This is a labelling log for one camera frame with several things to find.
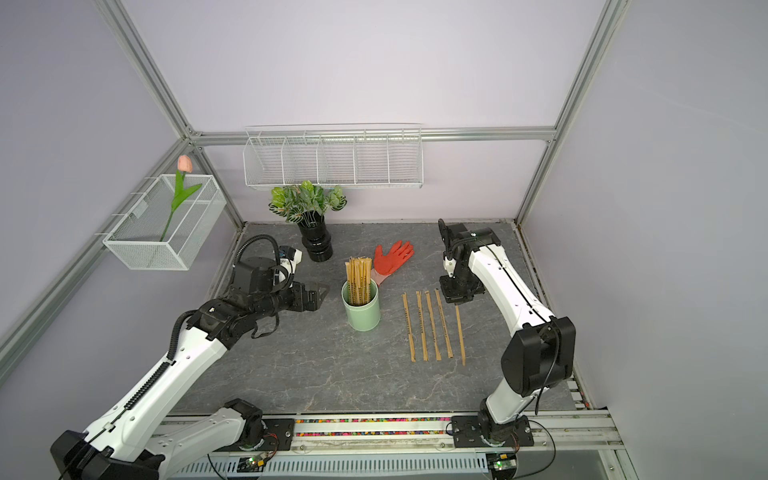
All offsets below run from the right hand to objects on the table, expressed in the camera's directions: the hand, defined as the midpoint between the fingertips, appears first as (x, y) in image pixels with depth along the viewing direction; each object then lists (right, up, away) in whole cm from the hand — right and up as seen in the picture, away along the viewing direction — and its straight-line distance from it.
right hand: (458, 297), depth 81 cm
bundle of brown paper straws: (-28, +7, +2) cm, 29 cm away
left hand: (-38, +3, -6) cm, 38 cm away
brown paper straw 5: (+1, -11, -1) cm, 11 cm away
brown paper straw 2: (-8, -16, +7) cm, 19 cm away
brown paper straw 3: (-6, -10, +12) cm, 17 cm away
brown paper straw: (-13, -14, +9) cm, 21 cm away
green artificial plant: (-50, +29, +14) cm, 59 cm away
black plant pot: (-45, +17, +22) cm, 53 cm away
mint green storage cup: (-26, -6, +6) cm, 28 cm away
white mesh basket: (-76, +15, -14) cm, 79 cm away
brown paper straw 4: (-2, -10, +12) cm, 16 cm away
